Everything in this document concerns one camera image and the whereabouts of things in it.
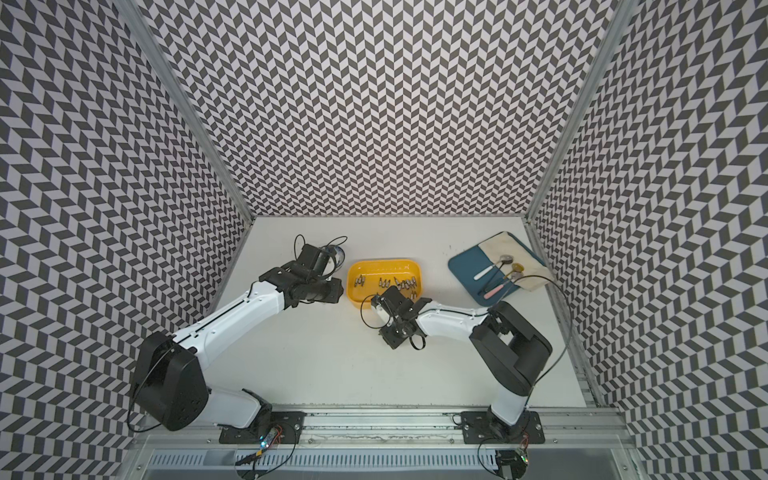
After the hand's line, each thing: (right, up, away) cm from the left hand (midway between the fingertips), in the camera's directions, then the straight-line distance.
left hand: (336, 292), depth 85 cm
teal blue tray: (+47, +3, +14) cm, 49 cm away
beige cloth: (+64, +3, +14) cm, 65 cm away
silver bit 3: (+14, 0, +14) cm, 20 cm away
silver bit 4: (+18, 0, +14) cm, 22 cm away
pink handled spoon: (+57, +3, +14) cm, 59 cm away
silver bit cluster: (+12, +1, +15) cm, 19 cm away
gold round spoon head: (+60, +6, +20) cm, 63 cm away
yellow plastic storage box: (+7, +2, +15) cm, 17 cm away
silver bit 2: (+6, +2, +15) cm, 16 cm away
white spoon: (+46, +5, +13) cm, 48 cm away
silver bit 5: (+21, 0, +14) cm, 25 cm away
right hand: (+16, -14, +4) cm, 22 cm away
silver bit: (+4, +1, +14) cm, 15 cm away
